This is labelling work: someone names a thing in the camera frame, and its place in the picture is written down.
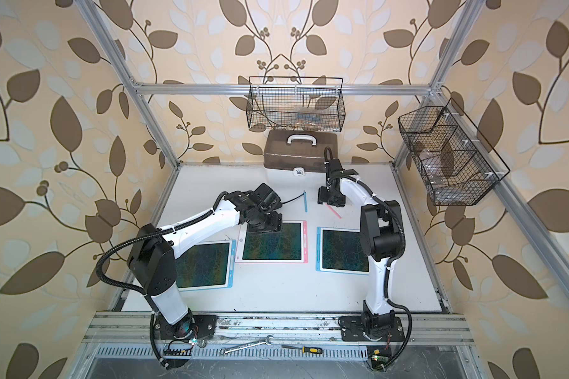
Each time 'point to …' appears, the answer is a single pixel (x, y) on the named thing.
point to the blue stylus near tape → (306, 204)
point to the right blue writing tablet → (341, 250)
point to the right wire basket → (454, 159)
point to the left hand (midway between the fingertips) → (275, 227)
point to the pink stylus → (334, 212)
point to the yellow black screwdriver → (306, 349)
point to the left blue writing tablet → (208, 266)
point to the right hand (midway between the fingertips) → (327, 202)
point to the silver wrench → (224, 351)
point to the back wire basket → (302, 103)
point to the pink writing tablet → (290, 245)
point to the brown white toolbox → (295, 158)
